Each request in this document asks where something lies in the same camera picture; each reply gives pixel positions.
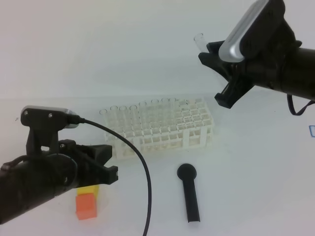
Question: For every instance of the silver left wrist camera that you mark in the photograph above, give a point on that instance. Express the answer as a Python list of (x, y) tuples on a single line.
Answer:
[(47, 118)]

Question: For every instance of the glass tube in rack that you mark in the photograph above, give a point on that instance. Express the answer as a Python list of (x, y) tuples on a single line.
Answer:
[(104, 113), (155, 110), (143, 113), (122, 116), (134, 116), (173, 108), (114, 117), (165, 108)]

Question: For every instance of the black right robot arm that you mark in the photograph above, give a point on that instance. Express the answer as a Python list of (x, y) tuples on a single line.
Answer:
[(306, 68)]

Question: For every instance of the yellow block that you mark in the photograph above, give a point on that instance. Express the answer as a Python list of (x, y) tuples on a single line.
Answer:
[(93, 189)]

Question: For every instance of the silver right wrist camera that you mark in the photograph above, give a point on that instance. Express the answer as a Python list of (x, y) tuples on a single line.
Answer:
[(230, 50)]

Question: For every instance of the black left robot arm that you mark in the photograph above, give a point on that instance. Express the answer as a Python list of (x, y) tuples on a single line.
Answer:
[(49, 169)]

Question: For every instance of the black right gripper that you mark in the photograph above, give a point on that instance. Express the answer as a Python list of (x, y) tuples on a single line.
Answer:
[(271, 54)]

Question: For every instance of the orange block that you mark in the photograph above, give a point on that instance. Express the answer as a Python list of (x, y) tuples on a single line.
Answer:
[(86, 206)]

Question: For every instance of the clear glass test tube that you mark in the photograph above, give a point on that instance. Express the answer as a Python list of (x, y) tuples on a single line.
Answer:
[(201, 43)]

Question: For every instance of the white test tube rack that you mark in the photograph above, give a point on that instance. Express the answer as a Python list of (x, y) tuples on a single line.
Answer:
[(191, 128)]

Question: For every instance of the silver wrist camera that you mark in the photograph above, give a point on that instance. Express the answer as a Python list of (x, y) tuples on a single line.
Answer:
[(47, 118), (230, 50)]

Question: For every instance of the black round-headed holder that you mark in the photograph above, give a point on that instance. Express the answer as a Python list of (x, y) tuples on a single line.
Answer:
[(187, 174)]

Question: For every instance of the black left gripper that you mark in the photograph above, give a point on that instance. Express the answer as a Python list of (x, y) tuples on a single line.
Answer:
[(73, 164)]

